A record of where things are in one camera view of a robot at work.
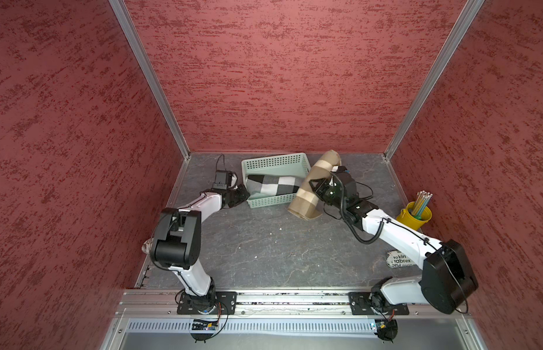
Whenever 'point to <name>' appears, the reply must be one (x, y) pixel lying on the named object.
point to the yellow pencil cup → (405, 216)
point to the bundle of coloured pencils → (422, 199)
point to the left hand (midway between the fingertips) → (250, 197)
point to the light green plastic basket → (286, 165)
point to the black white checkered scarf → (261, 185)
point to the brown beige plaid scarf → (305, 204)
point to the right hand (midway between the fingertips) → (307, 186)
